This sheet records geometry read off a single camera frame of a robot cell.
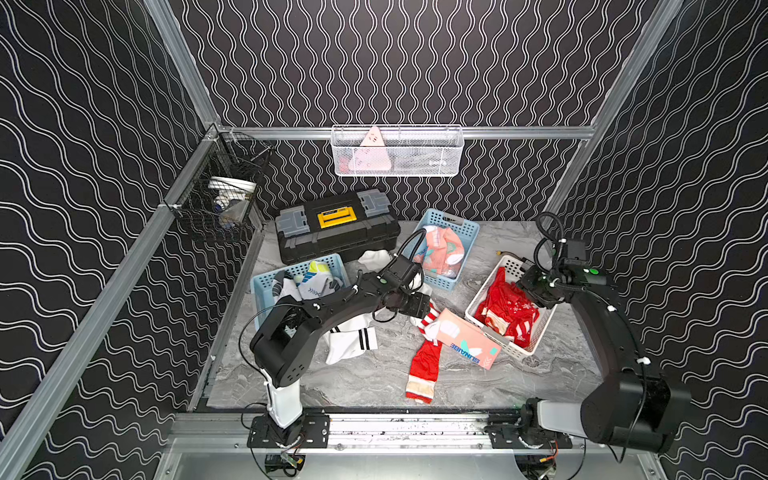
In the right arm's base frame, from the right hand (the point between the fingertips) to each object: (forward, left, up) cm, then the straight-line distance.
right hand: (522, 284), depth 83 cm
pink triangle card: (+32, +43, +21) cm, 57 cm away
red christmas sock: (-3, +2, -9) cm, 10 cm away
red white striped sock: (-16, +27, -16) cm, 35 cm away
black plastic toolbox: (+22, +51, +1) cm, 56 cm away
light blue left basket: (+6, +79, -12) cm, 80 cm away
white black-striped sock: (-10, +48, -15) cm, 52 cm away
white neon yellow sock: (+6, +60, -9) cm, 61 cm away
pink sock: (+20, +18, -9) cm, 28 cm away
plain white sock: (+19, +42, -13) cm, 48 cm away
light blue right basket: (+33, +9, -12) cm, 36 cm away
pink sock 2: (-11, +14, -12) cm, 22 cm away
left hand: (-3, +27, -6) cm, 28 cm away
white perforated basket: (+15, -4, -10) cm, 19 cm away
